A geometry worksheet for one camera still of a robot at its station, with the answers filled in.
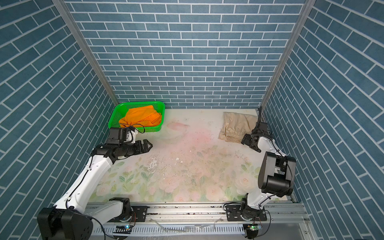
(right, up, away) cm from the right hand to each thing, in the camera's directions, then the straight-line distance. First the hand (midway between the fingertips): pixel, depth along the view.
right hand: (248, 140), depth 94 cm
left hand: (-61, -1, -14) cm, 62 cm away
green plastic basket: (-92, +21, +17) cm, 96 cm away
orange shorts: (-73, +16, +14) cm, 76 cm away
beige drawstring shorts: (-5, +10, +11) cm, 16 cm away
